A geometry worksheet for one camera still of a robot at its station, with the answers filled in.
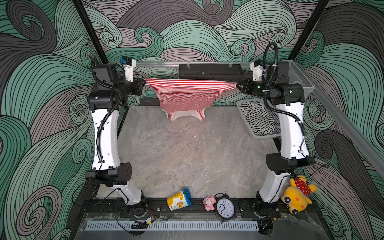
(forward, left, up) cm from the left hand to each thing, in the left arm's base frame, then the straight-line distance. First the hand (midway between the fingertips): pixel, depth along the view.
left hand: (144, 79), depth 66 cm
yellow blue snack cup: (-41, -18, -40) cm, 59 cm away
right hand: (+1, -44, -2) cm, 44 cm away
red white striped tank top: (+10, -18, -20) cm, 29 cm away
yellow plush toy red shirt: (-39, -73, -38) cm, 91 cm away
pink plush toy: (-41, -31, -43) cm, 67 cm away
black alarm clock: (-43, -39, -44) cm, 73 cm away
